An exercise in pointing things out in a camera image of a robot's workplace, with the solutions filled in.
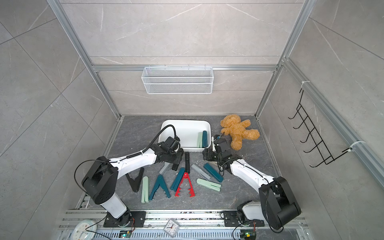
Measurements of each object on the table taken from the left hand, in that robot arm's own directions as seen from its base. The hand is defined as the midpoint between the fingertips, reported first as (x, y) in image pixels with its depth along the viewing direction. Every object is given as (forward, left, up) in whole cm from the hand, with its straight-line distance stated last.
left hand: (182, 156), depth 89 cm
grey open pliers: (-3, +10, -5) cm, 12 cm away
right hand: (+1, -16, +2) cm, 17 cm away
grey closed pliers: (-10, -13, -4) cm, 17 cm away
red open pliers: (-10, -2, -4) cm, 11 cm away
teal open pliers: (-13, +13, -6) cm, 19 cm away
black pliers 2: (-2, -3, -4) cm, 5 cm away
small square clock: (-36, +5, -5) cm, 36 cm away
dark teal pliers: (+16, -15, -5) cm, 23 cm away
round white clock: (-35, +45, -3) cm, 57 cm away
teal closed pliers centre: (-13, +3, -4) cm, 14 cm away
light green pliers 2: (-17, -18, -4) cm, 25 cm away
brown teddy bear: (+23, -36, 0) cm, 42 cm away
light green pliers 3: (-18, +21, -4) cm, 27 cm away
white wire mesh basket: (+46, +2, +23) cm, 52 cm away
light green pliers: (+15, -11, -6) cm, 20 cm away
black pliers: (-6, +4, -1) cm, 8 cm away
